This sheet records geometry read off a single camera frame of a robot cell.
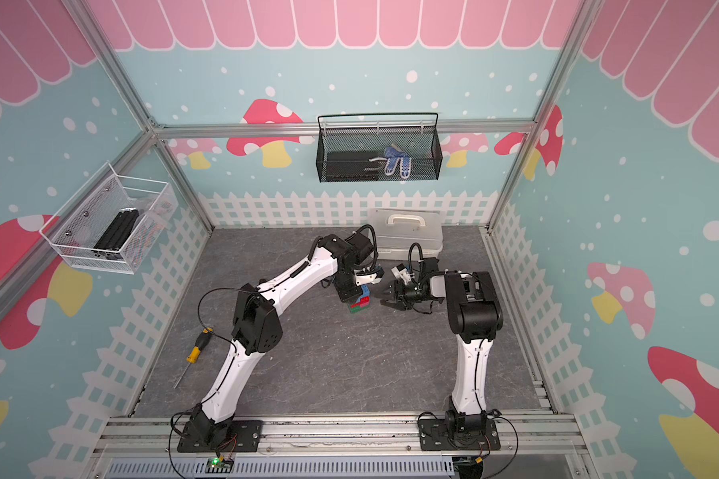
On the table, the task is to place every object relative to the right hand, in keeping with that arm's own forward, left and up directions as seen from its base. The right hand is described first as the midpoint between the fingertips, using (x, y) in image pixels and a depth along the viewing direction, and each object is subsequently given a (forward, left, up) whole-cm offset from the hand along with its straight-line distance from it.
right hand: (380, 298), depth 97 cm
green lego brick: (-3, +7, -1) cm, 8 cm away
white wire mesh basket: (+1, +67, +33) cm, 75 cm away
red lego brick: (-4, +5, +4) cm, 8 cm away
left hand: (-3, +11, +5) cm, 12 cm away
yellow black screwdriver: (-14, +54, -1) cm, 56 cm away
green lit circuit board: (-44, +41, -5) cm, 60 cm away
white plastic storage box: (+23, -7, +8) cm, 26 cm away
